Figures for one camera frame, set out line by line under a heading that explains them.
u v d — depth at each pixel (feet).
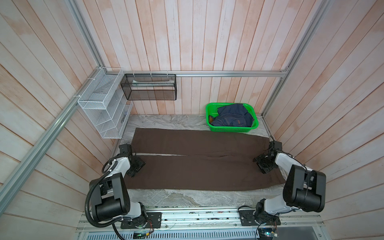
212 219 2.45
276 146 2.45
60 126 1.97
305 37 2.57
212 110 3.86
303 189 1.47
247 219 2.39
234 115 3.71
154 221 2.40
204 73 3.20
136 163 2.68
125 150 2.37
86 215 1.23
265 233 2.34
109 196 1.50
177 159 3.21
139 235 2.31
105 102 2.25
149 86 3.41
